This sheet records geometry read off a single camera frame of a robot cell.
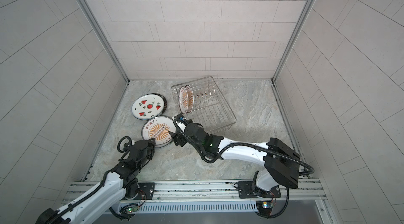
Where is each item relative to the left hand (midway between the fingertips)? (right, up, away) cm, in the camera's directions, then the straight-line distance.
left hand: (161, 135), depth 85 cm
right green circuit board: (+51, -26, -17) cm, 60 cm away
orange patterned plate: (-3, +3, +3) cm, 6 cm away
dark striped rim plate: (-9, +15, +14) cm, 22 cm away
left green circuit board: (-5, -25, -21) cm, 33 cm away
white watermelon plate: (-19, +14, +11) cm, 26 cm away
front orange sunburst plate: (+11, +19, +10) cm, 24 cm away
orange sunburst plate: (+15, +20, +6) cm, 26 cm away
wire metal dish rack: (+27, +13, +14) cm, 33 cm away
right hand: (+10, +6, -12) cm, 16 cm away
